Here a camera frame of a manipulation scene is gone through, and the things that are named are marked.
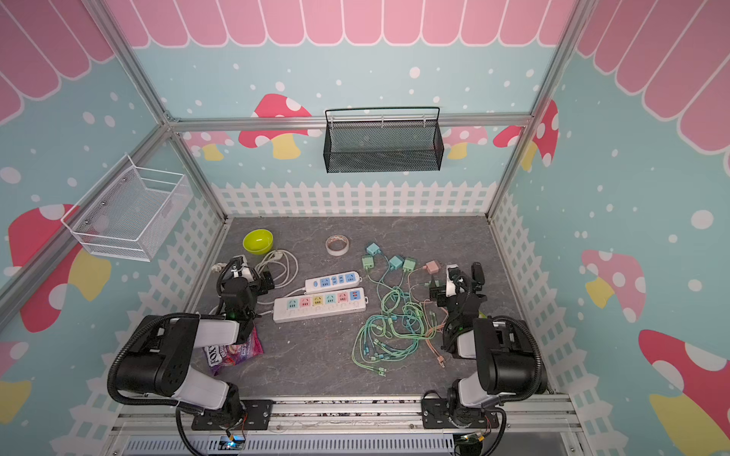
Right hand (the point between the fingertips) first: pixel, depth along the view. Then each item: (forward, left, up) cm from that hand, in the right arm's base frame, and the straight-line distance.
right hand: (449, 273), depth 91 cm
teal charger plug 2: (+10, +16, -8) cm, 21 cm away
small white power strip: (+2, +38, -7) cm, 39 cm away
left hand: (+2, +64, 0) cm, 64 cm away
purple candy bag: (-23, +69, -7) cm, 73 cm away
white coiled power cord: (+14, +62, -8) cm, 64 cm away
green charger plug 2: (+9, +11, -8) cm, 17 cm away
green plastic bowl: (+20, +69, -6) cm, 72 cm away
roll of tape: (+21, +39, -9) cm, 45 cm away
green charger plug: (+10, +26, -7) cm, 29 cm away
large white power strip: (-6, +42, -7) cm, 43 cm away
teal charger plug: (+16, +24, -7) cm, 30 cm away
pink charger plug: (+9, +3, -9) cm, 13 cm away
